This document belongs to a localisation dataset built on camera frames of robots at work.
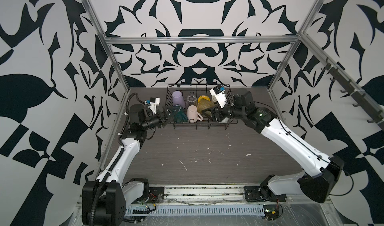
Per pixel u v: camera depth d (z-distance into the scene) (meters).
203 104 0.68
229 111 0.59
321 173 0.40
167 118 0.66
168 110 0.67
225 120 0.94
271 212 0.71
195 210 0.71
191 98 0.99
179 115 0.94
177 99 0.97
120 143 0.53
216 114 0.61
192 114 0.91
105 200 0.41
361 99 0.55
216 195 0.76
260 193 0.68
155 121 0.68
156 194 0.74
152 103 0.71
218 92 0.60
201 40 0.96
